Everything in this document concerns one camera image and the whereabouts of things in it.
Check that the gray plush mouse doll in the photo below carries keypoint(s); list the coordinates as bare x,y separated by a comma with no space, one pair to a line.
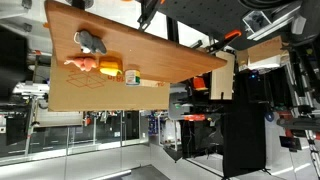
91,42

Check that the small white green can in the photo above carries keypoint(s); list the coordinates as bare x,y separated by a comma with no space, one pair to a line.
132,77

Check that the orange plastic object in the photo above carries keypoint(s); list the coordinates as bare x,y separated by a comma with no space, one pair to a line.
199,83

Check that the yellow orange toy block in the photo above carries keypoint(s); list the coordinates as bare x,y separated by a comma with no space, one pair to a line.
110,65

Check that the light wooden panel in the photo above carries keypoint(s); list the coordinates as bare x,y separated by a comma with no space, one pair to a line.
222,76

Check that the large brown cardboard sheet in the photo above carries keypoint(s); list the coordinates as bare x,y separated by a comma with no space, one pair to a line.
83,95

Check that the black perforated board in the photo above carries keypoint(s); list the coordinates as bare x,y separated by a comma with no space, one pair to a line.
203,15

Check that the brown cardboard box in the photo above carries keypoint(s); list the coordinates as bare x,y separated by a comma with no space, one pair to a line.
265,53

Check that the white grey camera device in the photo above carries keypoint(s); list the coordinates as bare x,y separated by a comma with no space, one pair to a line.
261,19

